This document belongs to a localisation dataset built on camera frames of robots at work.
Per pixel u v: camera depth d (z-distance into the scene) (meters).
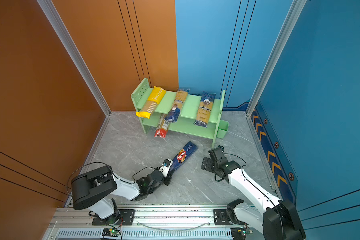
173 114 0.77
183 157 0.89
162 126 0.91
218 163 0.63
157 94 0.89
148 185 0.66
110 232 0.71
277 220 0.39
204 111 0.79
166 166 0.74
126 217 0.74
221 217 0.72
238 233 0.70
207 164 0.77
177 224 0.73
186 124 0.98
